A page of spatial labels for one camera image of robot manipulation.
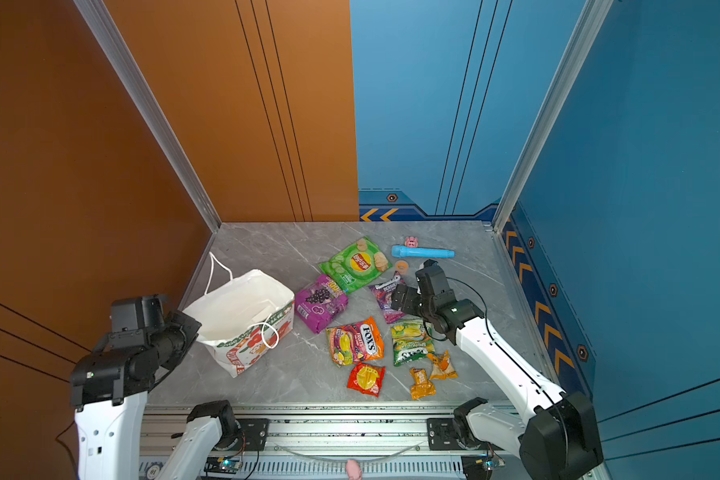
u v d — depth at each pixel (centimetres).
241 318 90
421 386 80
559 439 38
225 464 71
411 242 110
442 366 83
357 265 106
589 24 71
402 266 105
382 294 96
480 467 71
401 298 73
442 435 72
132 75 79
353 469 68
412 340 87
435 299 60
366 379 81
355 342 85
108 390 39
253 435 73
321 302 91
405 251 106
